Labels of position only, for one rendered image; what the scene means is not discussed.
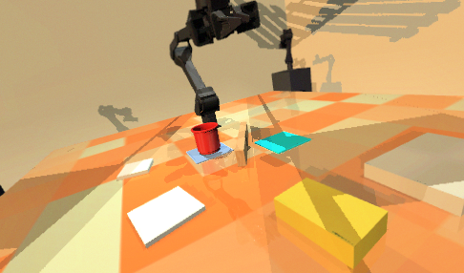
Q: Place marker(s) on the red cup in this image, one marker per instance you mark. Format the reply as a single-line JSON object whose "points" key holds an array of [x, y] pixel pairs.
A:
{"points": [[207, 138]]}

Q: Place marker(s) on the yellow rectangular block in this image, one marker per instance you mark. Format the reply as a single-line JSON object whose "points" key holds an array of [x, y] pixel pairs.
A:
{"points": [[343, 225]]}

